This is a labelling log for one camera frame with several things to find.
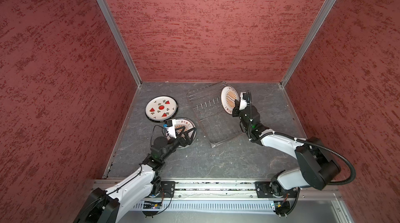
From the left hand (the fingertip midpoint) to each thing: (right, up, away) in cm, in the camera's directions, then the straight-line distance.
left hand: (191, 130), depth 80 cm
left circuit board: (-19, -34, -8) cm, 40 cm away
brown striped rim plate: (-22, +10, +21) cm, 32 cm away
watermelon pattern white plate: (-22, +10, +21) cm, 32 cm away
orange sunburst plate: (-3, +1, +15) cm, 15 cm away
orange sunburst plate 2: (+22, +20, +10) cm, 31 cm away
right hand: (+24, +15, +6) cm, 29 cm away
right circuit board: (+43, -34, -9) cm, 56 cm away
